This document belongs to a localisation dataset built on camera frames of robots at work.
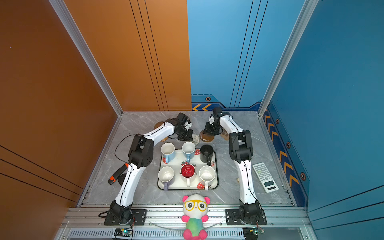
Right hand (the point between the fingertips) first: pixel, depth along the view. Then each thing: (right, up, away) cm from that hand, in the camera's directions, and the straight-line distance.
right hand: (205, 132), depth 105 cm
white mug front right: (0, -23, -18) cm, 30 cm away
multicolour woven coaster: (-6, -4, -3) cm, 8 cm away
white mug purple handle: (-24, -23, -20) cm, 39 cm away
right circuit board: (+20, -46, -35) cm, 62 cm away
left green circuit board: (-41, -46, -34) cm, 70 cm away
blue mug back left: (-24, -11, -11) cm, 29 cm away
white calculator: (+34, -25, -20) cm, 46 cm away
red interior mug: (-11, -22, -18) cm, 31 cm away
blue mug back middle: (-11, -10, -12) cm, 19 cm away
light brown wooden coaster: (-35, +6, +8) cm, 37 cm away
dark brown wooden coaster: (0, -3, -2) cm, 4 cm away
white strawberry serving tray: (-17, -24, -18) cm, 34 cm away
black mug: (0, -13, -12) cm, 18 cm away
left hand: (-8, -4, -2) cm, 9 cm away
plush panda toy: (-6, -35, -36) cm, 50 cm away
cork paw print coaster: (+14, -2, 0) cm, 14 cm away
